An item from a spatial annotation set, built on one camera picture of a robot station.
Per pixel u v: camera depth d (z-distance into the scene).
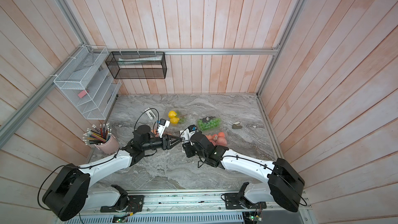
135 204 0.73
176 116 1.03
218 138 0.90
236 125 1.01
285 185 0.41
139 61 0.89
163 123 0.73
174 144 0.74
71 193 0.41
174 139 0.78
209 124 0.97
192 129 0.71
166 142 0.70
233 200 0.74
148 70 1.07
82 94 0.82
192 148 0.71
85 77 0.79
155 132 0.73
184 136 0.78
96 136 0.83
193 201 0.75
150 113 1.07
